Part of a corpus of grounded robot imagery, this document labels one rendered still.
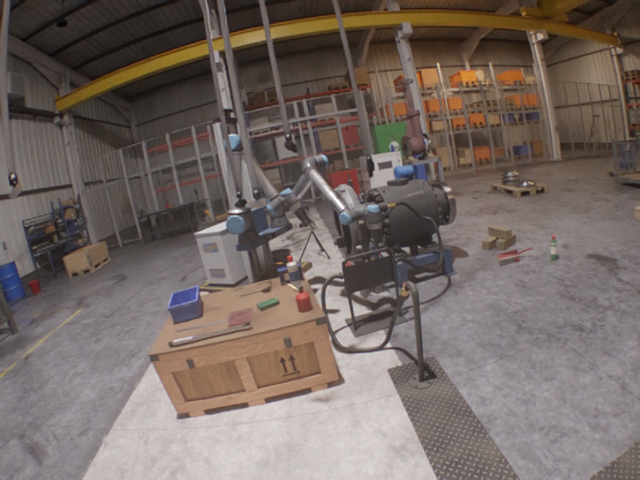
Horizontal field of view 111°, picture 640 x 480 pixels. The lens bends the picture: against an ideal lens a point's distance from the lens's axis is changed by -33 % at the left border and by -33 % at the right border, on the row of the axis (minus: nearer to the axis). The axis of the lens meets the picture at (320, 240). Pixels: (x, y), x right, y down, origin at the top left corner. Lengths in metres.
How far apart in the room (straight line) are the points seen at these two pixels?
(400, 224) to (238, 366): 1.87
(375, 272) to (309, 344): 0.82
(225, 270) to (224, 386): 1.33
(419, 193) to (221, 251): 1.86
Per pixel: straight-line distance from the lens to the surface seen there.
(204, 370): 1.88
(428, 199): 3.10
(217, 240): 2.91
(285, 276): 2.24
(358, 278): 2.32
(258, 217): 2.97
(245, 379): 1.87
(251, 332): 1.73
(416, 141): 7.21
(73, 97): 12.84
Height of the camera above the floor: 1.23
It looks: 13 degrees down
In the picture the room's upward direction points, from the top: 11 degrees counter-clockwise
